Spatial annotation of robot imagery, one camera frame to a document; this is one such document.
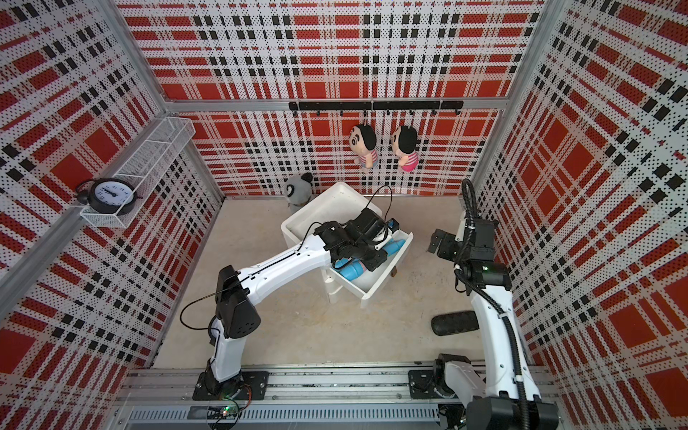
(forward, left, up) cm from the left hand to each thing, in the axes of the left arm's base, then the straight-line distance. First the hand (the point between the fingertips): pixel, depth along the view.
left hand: (382, 253), depth 80 cm
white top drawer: (-8, +6, -4) cm, 11 cm away
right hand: (+1, -20, +5) cm, 21 cm away
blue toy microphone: (-7, +9, +3) cm, 12 cm away
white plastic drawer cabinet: (+18, +14, +4) cm, 23 cm away
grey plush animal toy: (+29, +30, 0) cm, 41 cm away
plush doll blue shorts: (+36, +6, +16) cm, 40 cm away
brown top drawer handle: (-6, -3, 0) cm, 7 cm away
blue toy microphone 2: (+1, -3, +2) cm, 4 cm away
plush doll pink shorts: (+37, -9, +12) cm, 40 cm away
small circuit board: (-38, +48, -20) cm, 64 cm away
